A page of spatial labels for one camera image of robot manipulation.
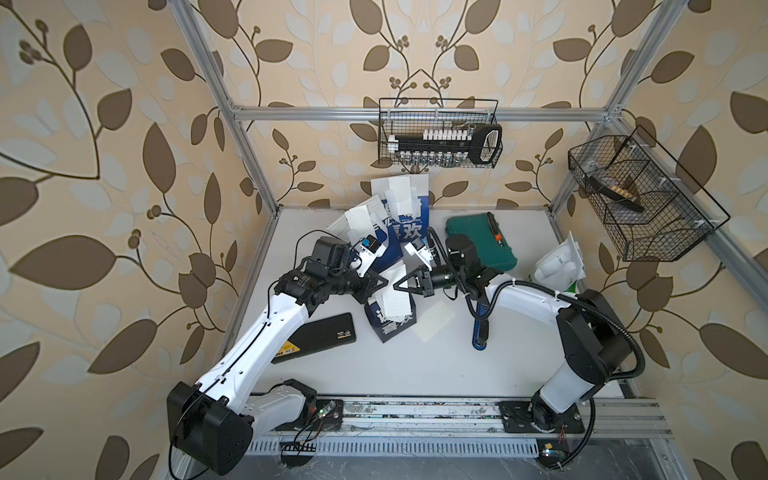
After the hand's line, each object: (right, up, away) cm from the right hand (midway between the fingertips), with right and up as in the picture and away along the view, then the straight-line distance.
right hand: (395, 287), depth 77 cm
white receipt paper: (+2, +29, +18) cm, 34 cm away
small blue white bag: (-3, -12, +4) cm, 13 cm away
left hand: (-4, +3, -3) cm, 6 cm away
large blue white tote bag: (+4, +16, +28) cm, 33 cm away
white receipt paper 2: (0, -4, 0) cm, 4 cm away
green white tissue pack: (+46, +5, +5) cm, 47 cm away
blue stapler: (+25, -14, +9) cm, 30 cm away
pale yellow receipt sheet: (+12, -13, +13) cm, 22 cm away
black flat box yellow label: (-22, -16, +10) cm, 29 cm away
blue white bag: (-7, +18, +12) cm, 23 cm away
